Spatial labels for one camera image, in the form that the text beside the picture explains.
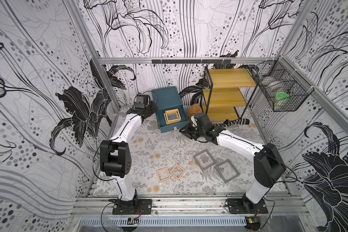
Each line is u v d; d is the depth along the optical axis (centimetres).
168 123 88
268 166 45
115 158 48
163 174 84
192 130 75
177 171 86
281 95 78
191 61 93
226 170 86
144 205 74
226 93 110
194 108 101
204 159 90
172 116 93
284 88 80
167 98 96
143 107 69
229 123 105
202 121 65
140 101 69
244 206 65
